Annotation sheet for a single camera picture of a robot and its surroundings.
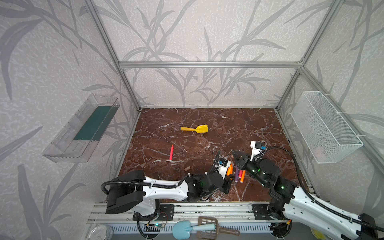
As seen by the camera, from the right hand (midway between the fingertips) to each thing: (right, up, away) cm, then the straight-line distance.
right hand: (232, 147), depth 72 cm
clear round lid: (-59, -36, -8) cm, 69 cm away
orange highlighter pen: (-2, -10, -3) cm, 11 cm away
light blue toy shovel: (-25, -38, -3) cm, 45 cm away
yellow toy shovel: (-16, +7, +36) cm, 40 cm away
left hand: (+2, -14, 0) cm, 14 cm away
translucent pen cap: (-24, -16, +17) cm, 33 cm away
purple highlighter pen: (+5, -18, +13) cm, 23 cm away
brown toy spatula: (-10, -40, -4) cm, 41 cm away
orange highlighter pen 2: (+8, -19, +12) cm, 24 cm away
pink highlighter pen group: (-35, -8, +23) cm, 42 cm away
